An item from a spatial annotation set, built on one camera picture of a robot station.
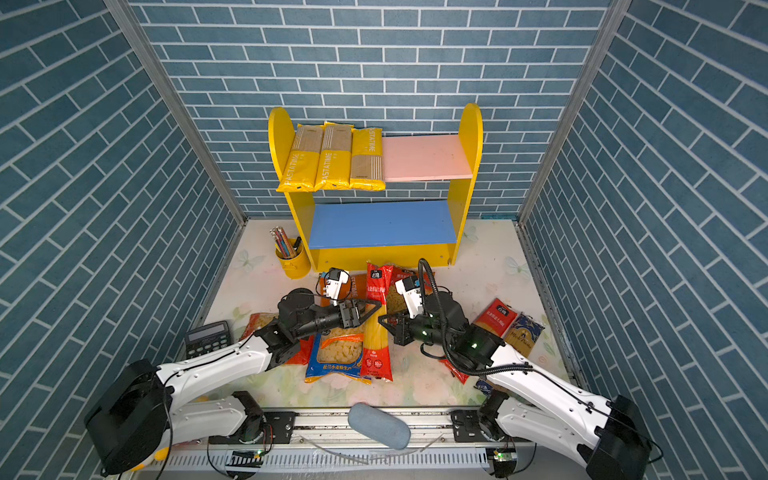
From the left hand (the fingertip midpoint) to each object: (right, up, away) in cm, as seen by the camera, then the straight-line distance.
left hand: (375, 309), depth 73 cm
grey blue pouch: (+1, -28, -1) cm, 28 cm away
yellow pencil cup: (-28, +9, +24) cm, 38 cm away
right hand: (0, -1, -3) cm, 4 cm away
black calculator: (-51, -12, +13) cm, 54 cm away
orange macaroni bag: (-8, +2, +18) cm, 20 cm away
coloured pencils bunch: (-31, +15, +23) cm, 41 cm away
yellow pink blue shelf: (+11, +23, +26) cm, 36 cm away
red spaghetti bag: (0, -12, -3) cm, 12 cm away
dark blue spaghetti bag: (+43, -11, +15) cm, 47 cm away
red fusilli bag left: (-37, -7, +16) cm, 41 cm away
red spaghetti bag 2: (+36, -7, +18) cm, 41 cm away
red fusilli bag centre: (+5, +3, -6) cm, 9 cm away
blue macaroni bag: (-12, -15, +11) cm, 22 cm away
